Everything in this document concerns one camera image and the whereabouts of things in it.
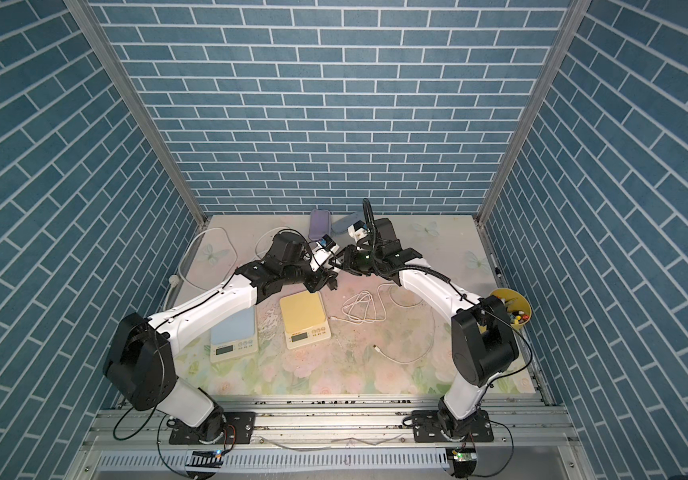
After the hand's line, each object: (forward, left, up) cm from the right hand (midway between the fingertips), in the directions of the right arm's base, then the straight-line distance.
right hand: (335, 263), depth 83 cm
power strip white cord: (+21, +63, -21) cm, 70 cm away
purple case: (+31, +11, -16) cm, 36 cm away
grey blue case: (+34, +3, -19) cm, 39 cm away
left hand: (-1, -1, -1) cm, 2 cm away
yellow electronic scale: (-9, +9, -17) cm, 22 cm away
